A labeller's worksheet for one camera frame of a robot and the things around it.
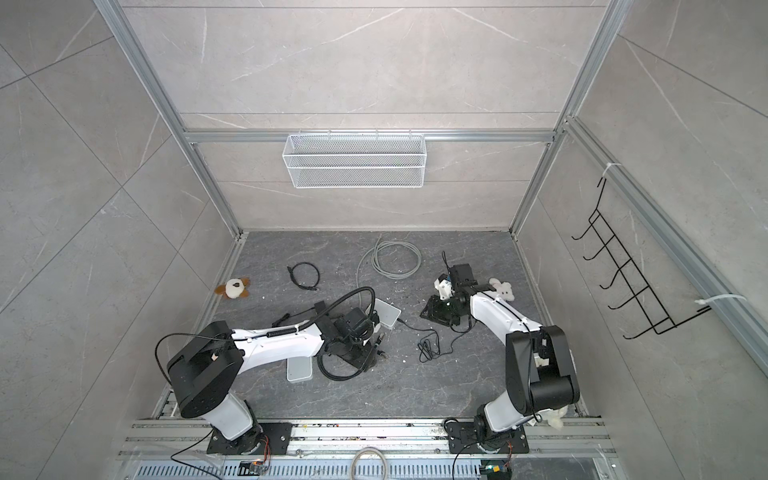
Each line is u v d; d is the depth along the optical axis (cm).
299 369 82
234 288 100
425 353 88
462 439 73
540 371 45
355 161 101
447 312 78
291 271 107
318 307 98
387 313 94
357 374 84
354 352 73
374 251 112
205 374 44
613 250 72
